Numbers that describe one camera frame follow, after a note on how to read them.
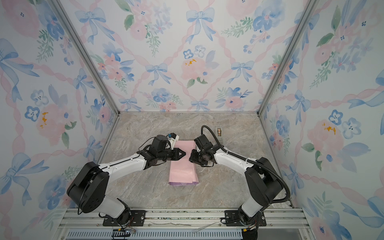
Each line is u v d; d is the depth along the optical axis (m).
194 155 0.77
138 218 0.74
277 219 0.76
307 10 0.70
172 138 0.79
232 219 0.73
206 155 0.65
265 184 0.45
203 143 0.69
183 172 0.82
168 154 0.75
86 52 0.86
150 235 0.70
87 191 0.44
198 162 0.78
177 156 0.75
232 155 0.55
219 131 1.03
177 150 0.81
